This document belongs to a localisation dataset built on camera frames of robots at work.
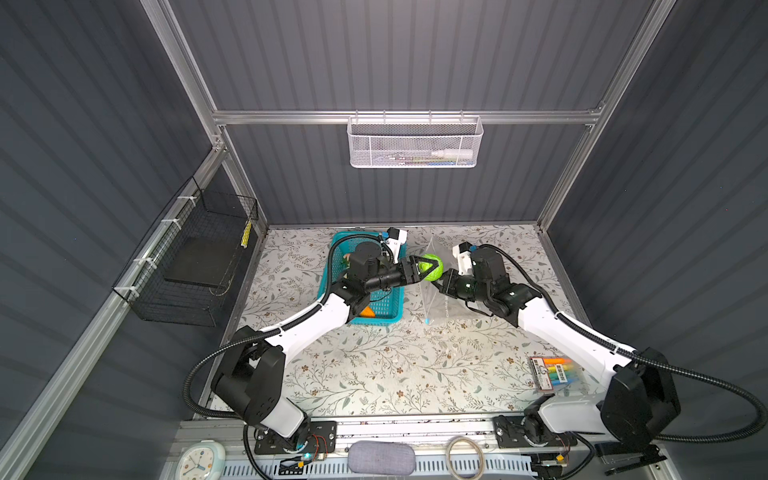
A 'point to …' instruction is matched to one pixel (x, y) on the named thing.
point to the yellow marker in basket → (246, 234)
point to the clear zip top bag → (432, 297)
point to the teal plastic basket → (388, 305)
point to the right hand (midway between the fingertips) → (433, 282)
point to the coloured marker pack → (550, 372)
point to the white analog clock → (204, 460)
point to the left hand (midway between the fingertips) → (434, 265)
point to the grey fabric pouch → (381, 457)
